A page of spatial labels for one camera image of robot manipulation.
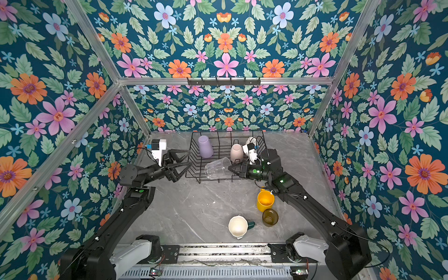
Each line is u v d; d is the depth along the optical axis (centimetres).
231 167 70
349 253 39
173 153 66
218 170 69
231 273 77
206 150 99
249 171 65
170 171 57
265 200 87
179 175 59
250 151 67
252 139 98
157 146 57
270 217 83
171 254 74
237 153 97
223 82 93
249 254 75
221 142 115
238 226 80
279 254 73
